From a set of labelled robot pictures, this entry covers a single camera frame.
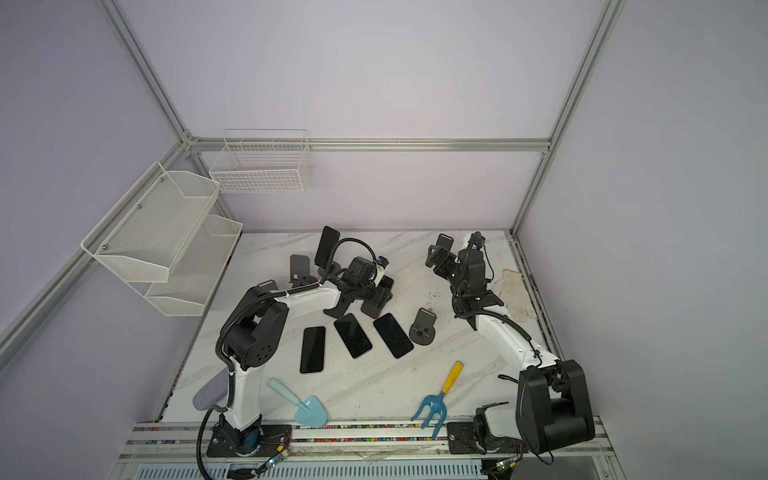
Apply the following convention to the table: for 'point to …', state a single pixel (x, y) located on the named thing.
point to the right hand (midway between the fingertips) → (437, 251)
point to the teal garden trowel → (309, 412)
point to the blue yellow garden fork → (437, 403)
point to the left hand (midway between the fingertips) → (380, 291)
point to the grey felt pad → (211, 391)
